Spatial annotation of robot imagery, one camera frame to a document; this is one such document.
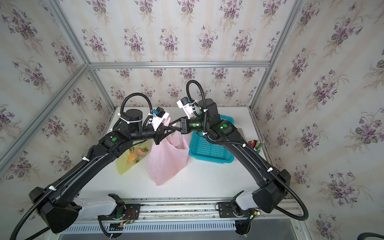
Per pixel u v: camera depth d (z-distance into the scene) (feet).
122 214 2.34
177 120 2.01
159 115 1.82
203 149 3.14
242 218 2.35
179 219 2.35
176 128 2.05
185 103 1.91
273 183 1.28
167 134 2.12
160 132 1.88
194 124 1.88
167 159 2.35
